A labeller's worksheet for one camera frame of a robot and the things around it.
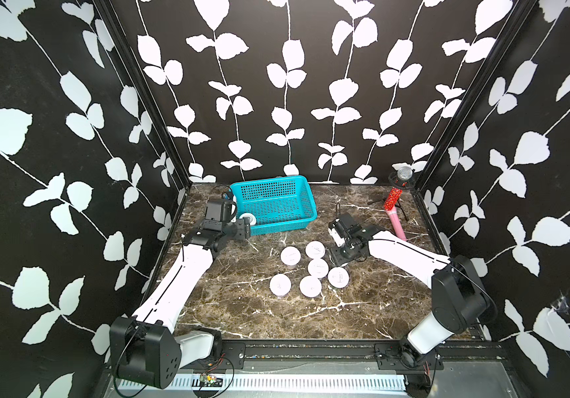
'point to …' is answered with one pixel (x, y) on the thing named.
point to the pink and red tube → (389, 206)
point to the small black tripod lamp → (403, 178)
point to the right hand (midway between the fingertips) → (337, 251)
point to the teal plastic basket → (277, 203)
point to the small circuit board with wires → (209, 380)
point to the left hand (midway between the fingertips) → (238, 218)
